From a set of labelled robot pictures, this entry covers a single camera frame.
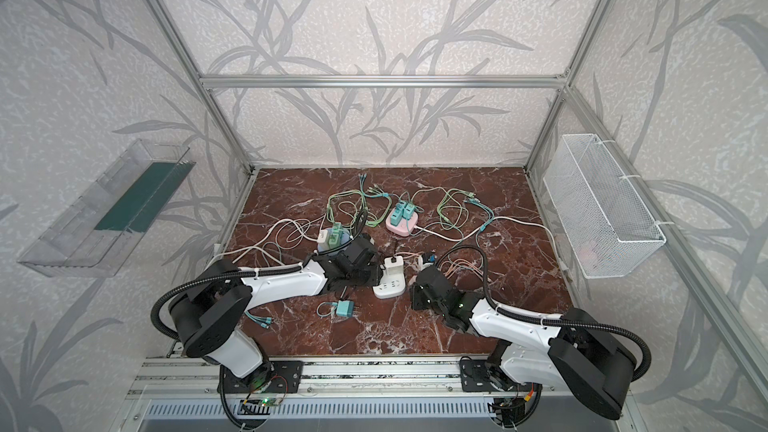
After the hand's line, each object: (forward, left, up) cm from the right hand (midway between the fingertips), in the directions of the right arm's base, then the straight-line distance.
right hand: (411, 279), depth 86 cm
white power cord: (+16, +32, -3) cm, 36 cm away
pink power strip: (+20, +2, -3) cm, 20 cm away
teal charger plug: (-8, +19, -1) cm, 20 cm away
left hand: (+4, +8, 0) cm, 9 cm away
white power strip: (0, +5, -1) cm, 5 cm away
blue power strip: (+12, +23, +4) cm, 27 cm away
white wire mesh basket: (-2, -40, +30) cm, 51 cm away
